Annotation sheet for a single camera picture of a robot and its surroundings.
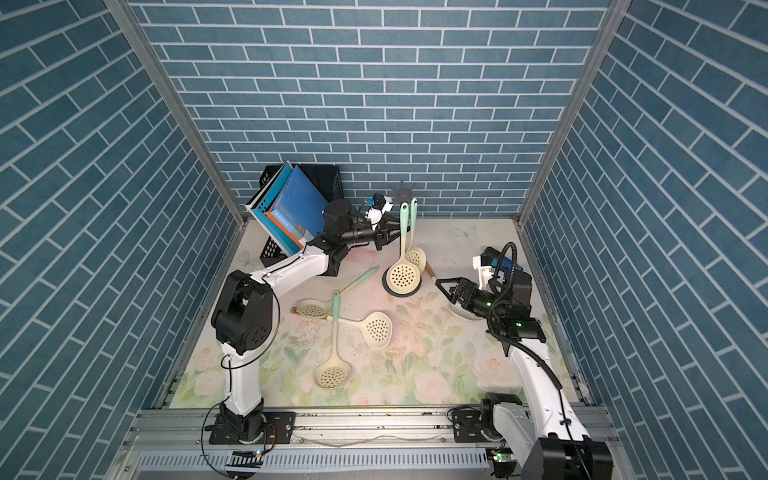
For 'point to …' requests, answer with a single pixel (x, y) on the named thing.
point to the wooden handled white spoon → (458, 308)
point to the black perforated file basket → (330, 185)
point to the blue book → (300, 204)
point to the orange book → (292, 234)
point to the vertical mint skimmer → (336, 374)
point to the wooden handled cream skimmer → (376, 326)
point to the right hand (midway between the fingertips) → (448, 289)
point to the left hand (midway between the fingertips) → (413, 229)
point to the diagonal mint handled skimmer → (316, 308)
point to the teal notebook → (256, 207)
